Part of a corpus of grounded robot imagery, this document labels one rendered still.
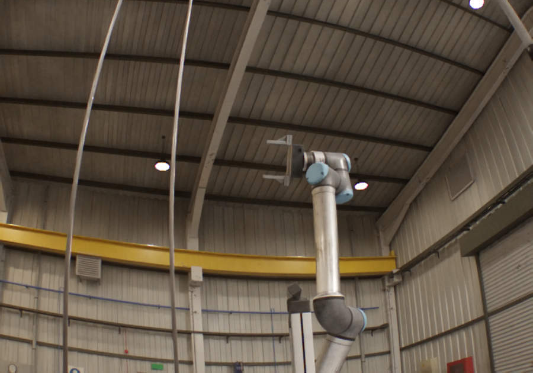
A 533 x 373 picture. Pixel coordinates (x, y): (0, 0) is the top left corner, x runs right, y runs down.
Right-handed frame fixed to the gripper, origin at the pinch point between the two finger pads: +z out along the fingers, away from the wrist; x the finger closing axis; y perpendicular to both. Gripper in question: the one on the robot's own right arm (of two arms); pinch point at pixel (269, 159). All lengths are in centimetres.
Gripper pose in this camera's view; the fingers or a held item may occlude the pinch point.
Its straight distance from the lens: 188.3
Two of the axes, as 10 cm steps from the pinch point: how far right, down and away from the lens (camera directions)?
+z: -9.5, -0.6, -3.0
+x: -0.6, 10.0, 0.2
